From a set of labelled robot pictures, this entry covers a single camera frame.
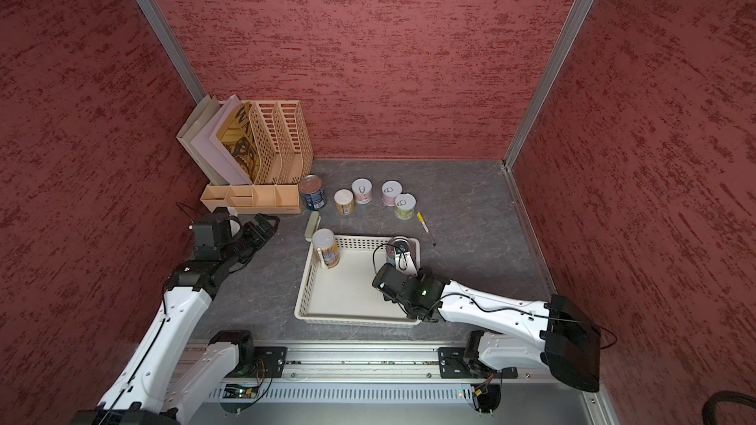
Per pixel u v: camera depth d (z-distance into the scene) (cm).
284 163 121
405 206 100
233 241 64
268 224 71
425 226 100
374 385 72
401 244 70
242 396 71
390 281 59
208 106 95
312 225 98
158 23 81
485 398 69
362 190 103
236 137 98
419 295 55
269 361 74
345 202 101
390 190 104
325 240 82
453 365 74
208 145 87
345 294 87
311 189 100
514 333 44
